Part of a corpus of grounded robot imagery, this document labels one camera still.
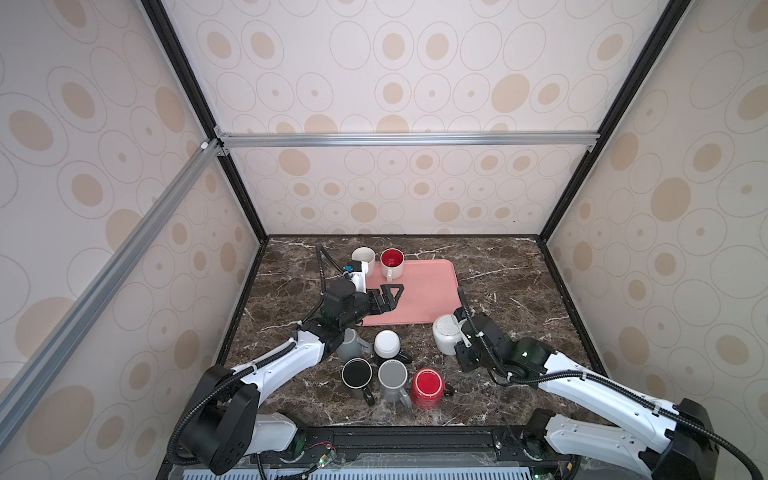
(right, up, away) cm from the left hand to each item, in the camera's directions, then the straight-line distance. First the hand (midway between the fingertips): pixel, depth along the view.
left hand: (400, 287), depth 78 cm
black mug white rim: (-11, -22, -2) cm, 25 cm away
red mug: (+7, -25, -4) cm, 26 cm away
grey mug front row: (-2, -22, -4) cm, 22 cm away
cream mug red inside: (-2, +7, +28) cm, 29 cm away
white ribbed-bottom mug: (+12, -12, +1) cm, 18 cm away
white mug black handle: (-4, -16, +4) cm, 17 cm away
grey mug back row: (-13, -17, +4) cm, 21 cm away
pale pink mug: (-11, +9, +24) cm, 29 cm away
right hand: (+16, -16, +2) cm, 23 cm away
